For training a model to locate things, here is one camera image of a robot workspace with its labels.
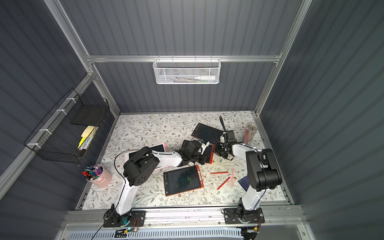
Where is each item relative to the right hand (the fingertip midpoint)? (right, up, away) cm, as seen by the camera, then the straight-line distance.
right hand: (215, 150), depth 96 cm
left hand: (-2, -6, -4) cm, 7 cm away
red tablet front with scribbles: (-21, -16, -10) cm, 28 cm away
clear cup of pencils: (+19, +13, -9) cm, 25 cm away
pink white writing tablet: (-35, +1, +4) cm, 36 cm away
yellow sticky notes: (-68, +13, -21) cm, 72 cm away
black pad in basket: (-71, +21, -15) cm, 76 cm away
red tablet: (-4, -2, 0) cm, 4 cm away
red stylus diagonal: (+3, -17, -11) cm, 21 cm away
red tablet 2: (-6, +11, +9) cm, 16 cm away
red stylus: (+1, -13, -7) cm, 14 cm away
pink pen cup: (-64, -10, -19) cm, 68 cm away
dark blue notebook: (+15, -17, -11) cm, 26 cm away
